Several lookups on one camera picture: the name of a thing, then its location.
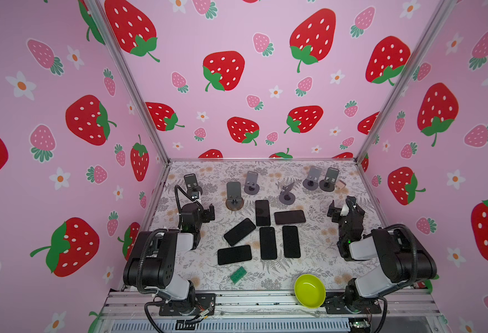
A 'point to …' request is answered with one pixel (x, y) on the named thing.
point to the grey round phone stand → (312, 182)
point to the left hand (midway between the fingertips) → (201, 204)
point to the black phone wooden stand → (239, 231)
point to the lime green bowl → (310, 291)
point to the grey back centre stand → (251, 186)
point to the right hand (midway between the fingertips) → (346, 202)
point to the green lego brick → (238, 275)
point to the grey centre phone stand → (285, 197)
